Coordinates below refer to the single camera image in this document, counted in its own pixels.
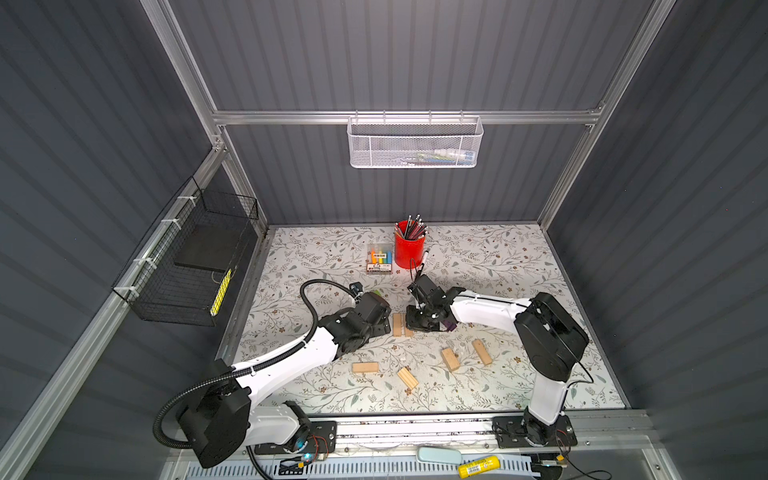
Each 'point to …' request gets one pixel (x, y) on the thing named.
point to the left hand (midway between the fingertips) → (377, 319)
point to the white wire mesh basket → (415, 142)
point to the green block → (378, 293)
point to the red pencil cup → (409, 242)
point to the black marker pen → (423, 262)
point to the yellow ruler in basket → (214, 308)
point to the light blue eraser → (439, 455)
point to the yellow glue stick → (478, 466)
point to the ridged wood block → (408, 378)
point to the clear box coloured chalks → (379, 258)
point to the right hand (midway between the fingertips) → (409, 326)
